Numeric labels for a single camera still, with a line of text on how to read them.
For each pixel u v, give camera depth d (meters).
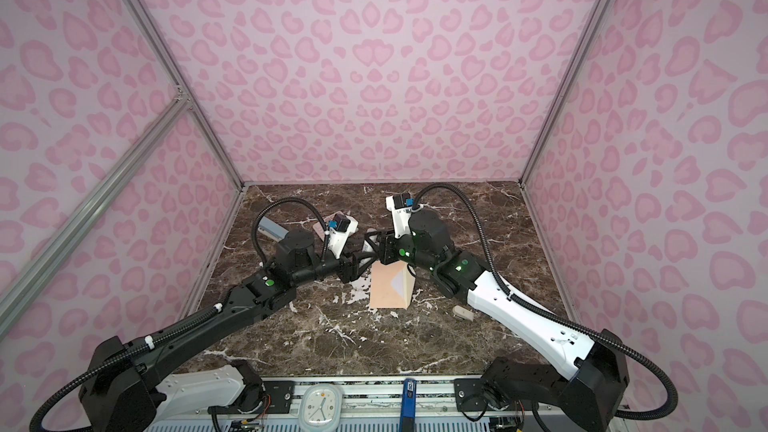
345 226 0.63
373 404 0.72
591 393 0.37
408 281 0.92
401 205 0.61
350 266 0.64
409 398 0.70
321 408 0.69
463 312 0.84
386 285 0.93
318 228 0.64
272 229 1.03
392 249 0.62
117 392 0.39
